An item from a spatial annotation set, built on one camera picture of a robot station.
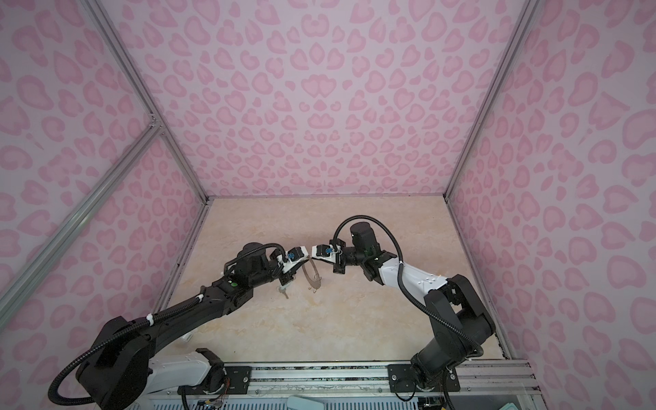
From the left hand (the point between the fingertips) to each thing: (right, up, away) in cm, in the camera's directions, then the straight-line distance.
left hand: (306, 254), depth 81 cm
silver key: (-10, -14, +12) cm, 21 cm away
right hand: (+4, 0, +1) cm, 4 cm away
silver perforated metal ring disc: (+2, -11, +7) cm, 13 cm away
